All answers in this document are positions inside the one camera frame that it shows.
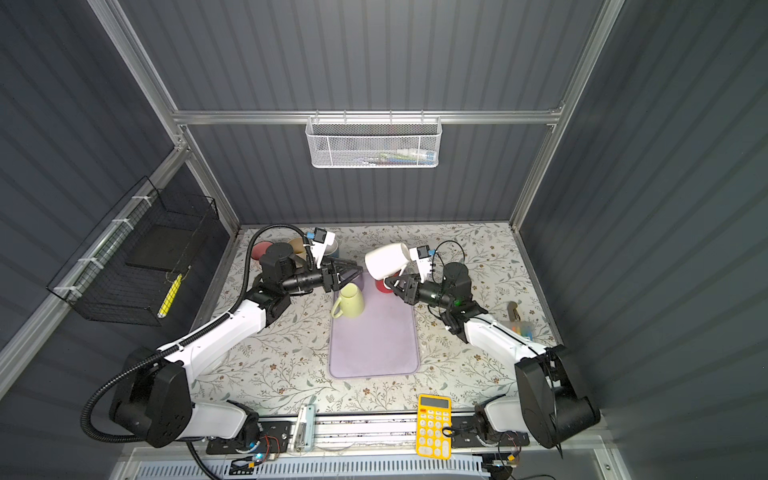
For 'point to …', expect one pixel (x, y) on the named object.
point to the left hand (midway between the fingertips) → (360, 267)
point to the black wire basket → (97, 279)
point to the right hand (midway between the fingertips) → (390, 285)
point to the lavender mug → (359, 281)
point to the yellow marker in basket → (170, 296)
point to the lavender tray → (384, 340)
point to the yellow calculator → (433, 415)
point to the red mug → (381, 285)
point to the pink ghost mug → (260, 248)
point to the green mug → (352, 302)
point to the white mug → (386, 260)
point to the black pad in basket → (162, 249)
